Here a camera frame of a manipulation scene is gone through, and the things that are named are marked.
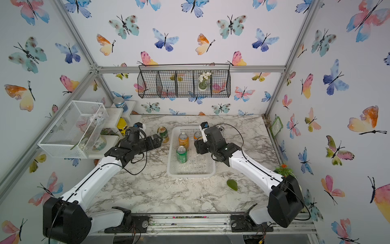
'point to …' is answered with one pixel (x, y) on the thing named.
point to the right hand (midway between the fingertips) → (201, 139)
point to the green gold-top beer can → (163, 133)
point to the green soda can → (182, 154)
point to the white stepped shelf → (112, 133)
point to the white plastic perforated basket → (197, 165)
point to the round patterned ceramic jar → (100, 145)
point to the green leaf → (232, 184)
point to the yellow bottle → (122, 125)
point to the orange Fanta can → (197, 135)
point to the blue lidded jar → (120, 102)
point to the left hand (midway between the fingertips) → (157, 138)
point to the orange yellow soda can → (184, 139)
